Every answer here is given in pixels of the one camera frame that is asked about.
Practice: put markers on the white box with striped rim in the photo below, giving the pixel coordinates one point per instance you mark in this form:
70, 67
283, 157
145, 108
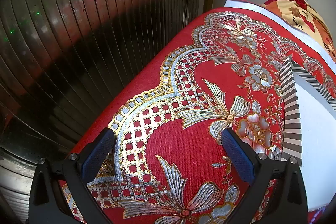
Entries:
317, 134

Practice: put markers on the printed orange and red blanket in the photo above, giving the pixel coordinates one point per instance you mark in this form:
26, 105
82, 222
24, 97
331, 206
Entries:
296, 14

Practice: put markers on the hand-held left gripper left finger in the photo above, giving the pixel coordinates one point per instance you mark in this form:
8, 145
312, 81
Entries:
98, 153

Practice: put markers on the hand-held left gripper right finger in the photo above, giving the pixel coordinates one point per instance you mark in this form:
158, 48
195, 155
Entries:
237, 155

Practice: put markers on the white sheet under tablecloth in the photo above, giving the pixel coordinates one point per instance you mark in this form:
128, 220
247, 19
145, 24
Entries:
265, 10

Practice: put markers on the ribbed metal shutter door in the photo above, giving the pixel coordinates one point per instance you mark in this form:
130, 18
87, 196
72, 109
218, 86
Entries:
78, 37

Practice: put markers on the red floral gold-patterned tablecloth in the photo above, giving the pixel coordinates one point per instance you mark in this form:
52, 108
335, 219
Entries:
191, 145

